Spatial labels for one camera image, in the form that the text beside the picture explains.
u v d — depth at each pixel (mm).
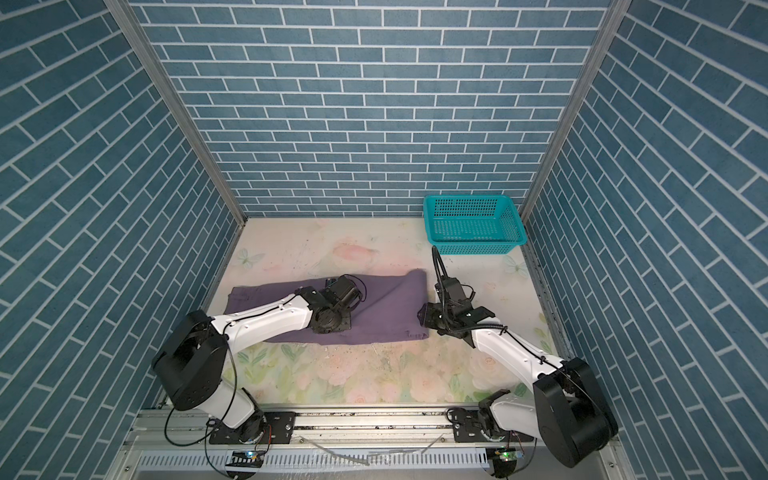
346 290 704
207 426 730
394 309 914
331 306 646
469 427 737
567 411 413
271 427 727
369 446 718
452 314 666
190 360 439
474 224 1195
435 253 733
